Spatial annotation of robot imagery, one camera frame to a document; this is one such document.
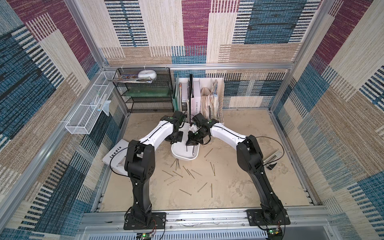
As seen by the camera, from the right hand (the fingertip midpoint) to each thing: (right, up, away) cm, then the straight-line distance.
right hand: (184, 143), depth 94 cm
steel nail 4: (+15, -7, +4) cm, 17 cm away
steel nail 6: (-10, -17, -5) cm, 20 cm away
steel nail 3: (+15, -24, -11) cm, 31 cm away
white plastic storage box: (-2, -5, +1) cm, 5 cm away
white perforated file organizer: (+14, +32, +15) cm, 38 cm away
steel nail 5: (+7, -16, -5) cm, 19 cm away
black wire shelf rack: (-28, +36, +12) cm, 47 cm away
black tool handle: (+51, -13, -5) cm, 53 cm away
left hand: (-6, +2, +1) cm, 7 cm away
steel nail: (+1, -25, -12) cm, 28 cm away
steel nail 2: (+10, -23, -9) cm, 27 cm away
